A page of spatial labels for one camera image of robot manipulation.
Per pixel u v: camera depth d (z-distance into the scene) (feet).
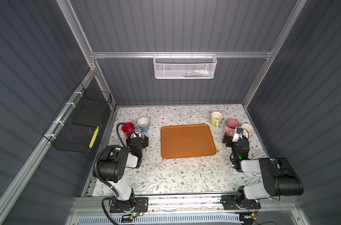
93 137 2.24
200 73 2.98
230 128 3.06
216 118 3.28
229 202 2.42
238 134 2.53
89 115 2.56
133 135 2.76
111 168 1.56
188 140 3.22
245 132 3.01
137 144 2.43
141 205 2.39
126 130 3.10
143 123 3.32
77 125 2.39
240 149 2.27
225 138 2.77
